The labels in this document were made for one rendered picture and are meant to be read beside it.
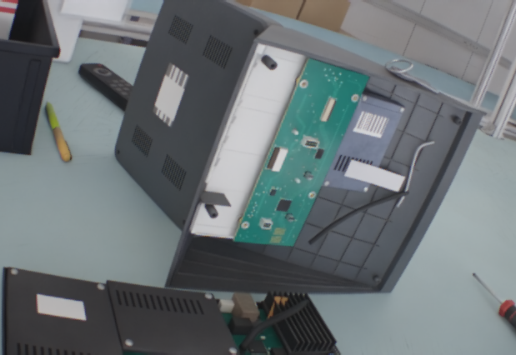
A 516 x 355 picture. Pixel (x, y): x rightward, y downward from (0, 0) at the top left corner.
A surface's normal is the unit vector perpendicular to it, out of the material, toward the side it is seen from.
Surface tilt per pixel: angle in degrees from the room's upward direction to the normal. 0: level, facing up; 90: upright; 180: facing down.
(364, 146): 90
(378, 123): 90
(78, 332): 0
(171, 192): 90
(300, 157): 90
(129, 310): 0
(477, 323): 0
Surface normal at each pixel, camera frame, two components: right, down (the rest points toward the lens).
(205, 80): -0.67, 0.04
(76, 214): 0.36, -0.86
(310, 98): 0.39, 0.50
